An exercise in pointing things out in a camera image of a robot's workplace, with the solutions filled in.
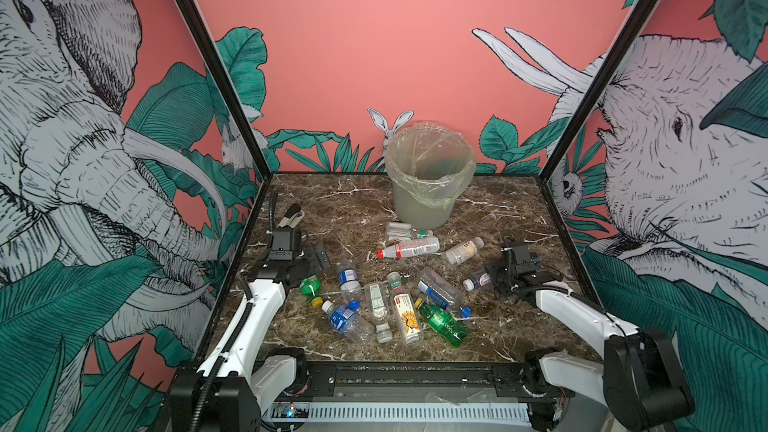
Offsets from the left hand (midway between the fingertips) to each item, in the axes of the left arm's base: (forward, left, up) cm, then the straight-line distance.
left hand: (313, 256), depth 83 cm
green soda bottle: (-18, -37, -7) cm, 42 cm away
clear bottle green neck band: (+16, -25, -12) cm, 32 cm away
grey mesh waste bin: (+22, -32, -11) cm, 41 cm away
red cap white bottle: (+6, -29, -7) cm, 31 cm away
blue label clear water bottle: (-5, -10, -9) cm, 14 cm away
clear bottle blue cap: (-7, -37, -10) cm, 39 cm away
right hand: (-1, -51, -6) cm, 51 cm away
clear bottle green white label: (-10, -18, -7) cm, 21 cm away
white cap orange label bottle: (+3, -44, -7) cm, 45 cm away
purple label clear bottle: (-7, -48, -5) cm, 49 cm away
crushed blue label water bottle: (-16, -9, -6) cm, 20 cm away
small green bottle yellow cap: (-6, +2, -8) cm, 10 cm away
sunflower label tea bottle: (-13, -26, -6) cm, 30 cm away
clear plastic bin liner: (+35, -37, +4) cm, 51 cm away
